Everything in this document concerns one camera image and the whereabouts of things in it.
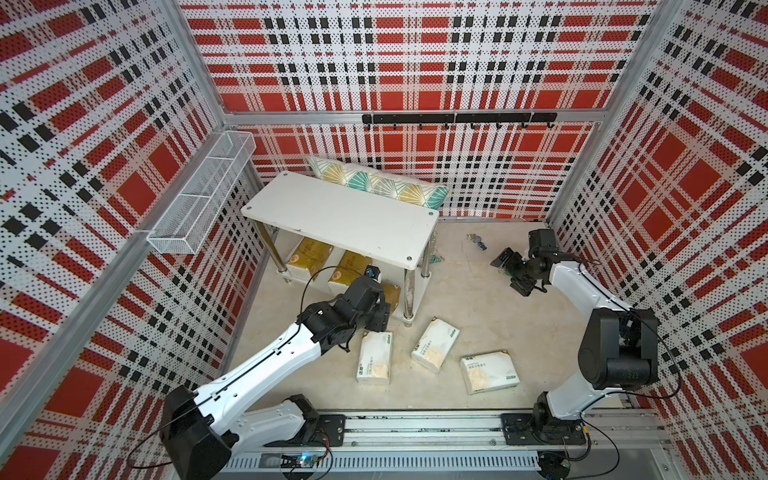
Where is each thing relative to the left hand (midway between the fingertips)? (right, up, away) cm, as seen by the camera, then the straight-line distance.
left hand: (379, 307), depth 78 cm
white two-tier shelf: (-13, +19, -5) cm, 23 cm away
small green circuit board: (-18, -35, -9) cm, 40 cm away
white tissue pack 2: (+15, -12, +4) cm, 20 cm away
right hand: (+38, +9, +13) cm, 41 cm away
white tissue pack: (-2, -16, 0) cm, 16 cm away
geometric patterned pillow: (-6, +36, +5) cm, 37 cm away
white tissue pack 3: (+29, -17, 0) cm, 34 cm away
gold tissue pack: (-23, +13, +16) cm, 31 cm away
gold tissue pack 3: (+3, +3, +4) cm, 6 cm away
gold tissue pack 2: (-9, +10, +12) cm, 18 cm away
